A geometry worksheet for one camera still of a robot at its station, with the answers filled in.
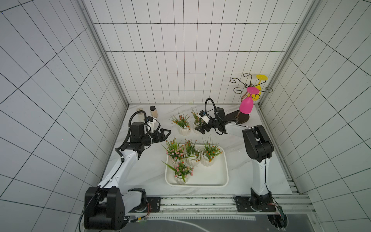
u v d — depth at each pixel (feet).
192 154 2.75
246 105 3.04
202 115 2.89
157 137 2.33
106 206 1.29
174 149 2.52
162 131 2.38
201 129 3.02
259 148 1.86
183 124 3.11
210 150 2.61
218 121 2.73
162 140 2.33
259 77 2.97
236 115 3.57
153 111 3.45
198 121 3.00
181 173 2.29
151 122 2.44
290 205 2.44
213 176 2.66
